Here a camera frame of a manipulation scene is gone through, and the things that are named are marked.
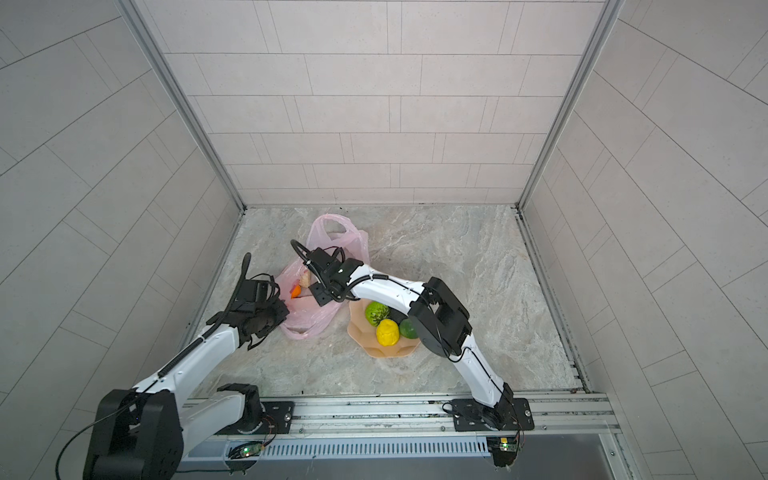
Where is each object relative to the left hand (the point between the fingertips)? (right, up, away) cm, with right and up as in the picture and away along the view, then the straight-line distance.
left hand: (294, 304), depth 88 cm
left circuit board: (-2, -26, -23) cm, 35 cm away
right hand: (+8, +4, 0) cm, 9 cm away
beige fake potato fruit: (+2, +7, +5) cm, 9 cm away
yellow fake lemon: (+28, -5, -9) cm, 30 cm away
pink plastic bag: (+5, -3, -5) cm, 7 cm away
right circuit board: (+55, -28, -20) cm, 65 cm away
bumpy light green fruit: (+25, -1, -5) cm, 25 cm away
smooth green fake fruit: (+34, -4, -9) cm, 35 cm away
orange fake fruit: (0, +4, +1) cm, 4 cm away
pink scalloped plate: (+22, -7, -6) cm, 24 cm away
